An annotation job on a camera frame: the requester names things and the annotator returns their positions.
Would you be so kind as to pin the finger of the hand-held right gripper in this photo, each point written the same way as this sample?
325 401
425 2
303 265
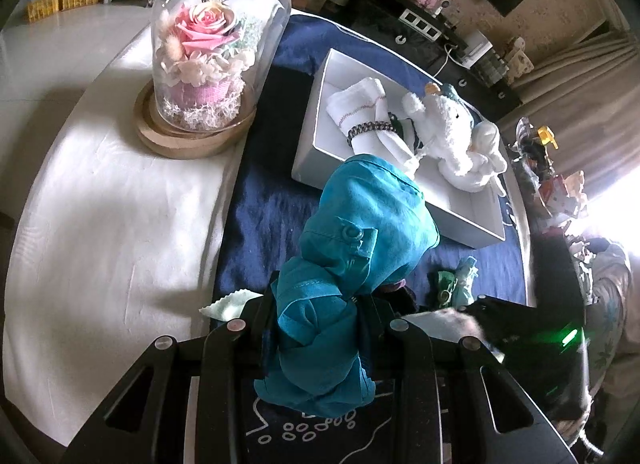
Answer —
492 314

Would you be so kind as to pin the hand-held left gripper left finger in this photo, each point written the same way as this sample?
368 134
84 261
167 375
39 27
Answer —
255 339

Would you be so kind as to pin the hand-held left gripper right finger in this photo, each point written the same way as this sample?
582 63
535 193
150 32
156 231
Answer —
385 344

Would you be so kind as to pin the light green cloth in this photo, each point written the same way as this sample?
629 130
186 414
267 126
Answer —
225 306

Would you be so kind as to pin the white rectangular tray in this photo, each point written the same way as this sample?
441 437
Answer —
465 214

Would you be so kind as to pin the teal doll jacket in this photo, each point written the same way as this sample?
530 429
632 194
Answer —
360 224

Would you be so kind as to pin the white fluffy plush toy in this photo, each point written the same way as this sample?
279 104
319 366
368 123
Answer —
487 154

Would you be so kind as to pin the white cat plush teal bow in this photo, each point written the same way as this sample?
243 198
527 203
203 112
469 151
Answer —
440 119

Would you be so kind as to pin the white cloth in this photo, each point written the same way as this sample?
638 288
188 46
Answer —
360 104

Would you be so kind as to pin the floral printed cloth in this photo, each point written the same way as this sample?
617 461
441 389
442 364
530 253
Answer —
610 294

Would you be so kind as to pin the navy blue blanket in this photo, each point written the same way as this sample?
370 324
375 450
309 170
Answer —
270 224

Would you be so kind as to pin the clear bowl of clutter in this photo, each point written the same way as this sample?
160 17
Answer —
532 154

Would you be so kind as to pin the white bed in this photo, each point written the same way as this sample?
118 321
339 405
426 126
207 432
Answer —
125 224

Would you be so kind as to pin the yellow toy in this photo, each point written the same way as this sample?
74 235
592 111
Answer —
546 137

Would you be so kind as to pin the beige curtain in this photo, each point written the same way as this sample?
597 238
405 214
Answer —
575 94

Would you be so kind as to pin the cream spotted figure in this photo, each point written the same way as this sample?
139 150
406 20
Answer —
517 57

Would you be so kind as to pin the white router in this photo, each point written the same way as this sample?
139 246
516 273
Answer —
477 49

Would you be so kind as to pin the glass dome with flowers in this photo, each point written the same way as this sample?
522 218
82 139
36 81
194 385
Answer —
210 44

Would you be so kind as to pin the black cabinet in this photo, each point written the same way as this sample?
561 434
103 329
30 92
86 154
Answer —
380 19

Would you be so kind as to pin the white triple frame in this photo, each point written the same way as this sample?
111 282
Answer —
420 24

